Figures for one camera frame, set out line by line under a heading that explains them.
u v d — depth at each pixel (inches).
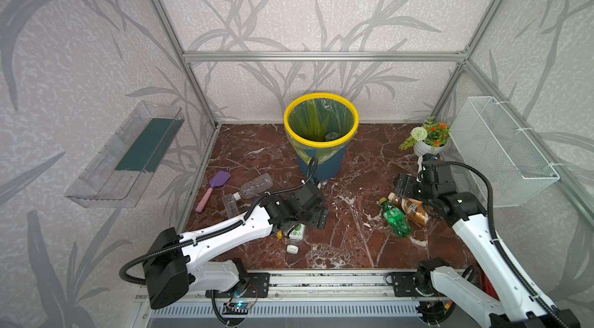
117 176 24.9
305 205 22.5
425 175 23.9
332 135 37.8
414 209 33.4
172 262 15.4
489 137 27.0
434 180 22.7
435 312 27.7
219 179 39.0
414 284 28.5
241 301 28.3
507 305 15.0
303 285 29.6
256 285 28.9
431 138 38.5
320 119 38.2
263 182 36.9
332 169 40.1
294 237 31.8
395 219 34.0
